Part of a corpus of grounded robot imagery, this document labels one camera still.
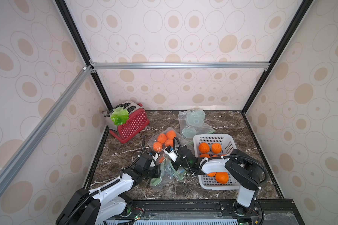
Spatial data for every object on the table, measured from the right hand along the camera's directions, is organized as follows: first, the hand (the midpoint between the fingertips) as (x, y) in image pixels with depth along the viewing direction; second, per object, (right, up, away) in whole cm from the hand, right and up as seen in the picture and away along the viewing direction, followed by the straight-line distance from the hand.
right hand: (170, 157), depth 89 cm
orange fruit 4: (+29, -8, -12) cm, 32 cm away
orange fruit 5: (+24, -8, -8) cm, 26 cm away
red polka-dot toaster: (-23, +24, +9) cm, 34 cm away
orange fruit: (+21, +6, +1) cm, 22 cm away
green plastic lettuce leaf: (-33, +27, +1) cm, 42 cm away
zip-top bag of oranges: (-1, -6, -13) cm, 15 cm away
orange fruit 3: (+20, +1, -1) cm, 20 cm away
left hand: (-1, -7, -7) cm, 9 cm away
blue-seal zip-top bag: (-7, +10, +6) cm, 14 cm away
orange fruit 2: (+30, +6, +1) cm, 30 cm away
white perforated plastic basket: (+38, +8, +5) cm, 39 cm away
